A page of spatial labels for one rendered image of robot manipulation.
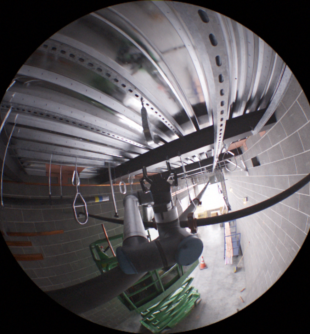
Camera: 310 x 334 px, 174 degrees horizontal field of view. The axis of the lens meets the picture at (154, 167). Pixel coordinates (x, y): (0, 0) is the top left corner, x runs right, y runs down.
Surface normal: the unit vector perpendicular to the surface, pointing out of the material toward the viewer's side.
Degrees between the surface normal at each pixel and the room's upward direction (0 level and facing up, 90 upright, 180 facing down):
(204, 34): 180
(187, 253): 90
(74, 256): 90
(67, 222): 90
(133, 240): 15
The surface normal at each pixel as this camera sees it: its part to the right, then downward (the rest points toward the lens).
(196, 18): 0.20, 0.96
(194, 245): 0.29, -0.24
